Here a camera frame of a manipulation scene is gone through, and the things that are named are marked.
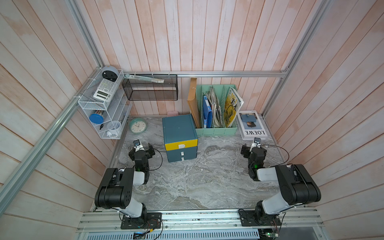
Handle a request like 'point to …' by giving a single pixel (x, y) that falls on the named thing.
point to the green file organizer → (221, 91)
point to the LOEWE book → (250, 125)
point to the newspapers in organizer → (217, 117)
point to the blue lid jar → (96, 118)
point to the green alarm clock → (138, 125)
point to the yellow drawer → (181, 145)
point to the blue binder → (207, 115)
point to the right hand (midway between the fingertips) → (253, 144)
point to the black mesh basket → (151, 87)
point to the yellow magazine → (233, 103)
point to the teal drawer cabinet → (180, 139)
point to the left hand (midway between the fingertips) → (143, 146)
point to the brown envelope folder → (192, 101)
